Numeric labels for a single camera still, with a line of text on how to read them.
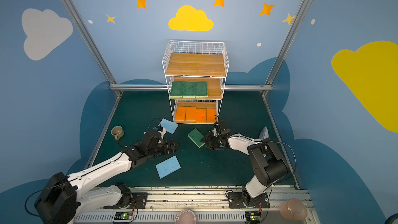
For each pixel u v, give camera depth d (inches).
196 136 37.7
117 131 37.7
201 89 34.6
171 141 30.0
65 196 15.5
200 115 41.1
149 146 25.1
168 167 33.0
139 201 29.4
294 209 28.4
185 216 27.7
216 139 31.6
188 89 34.6
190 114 41.8
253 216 28.2
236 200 29.4
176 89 34.1
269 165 18.1
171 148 29.2
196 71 29.5
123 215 27.9
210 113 41.8
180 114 41.2
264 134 38.7
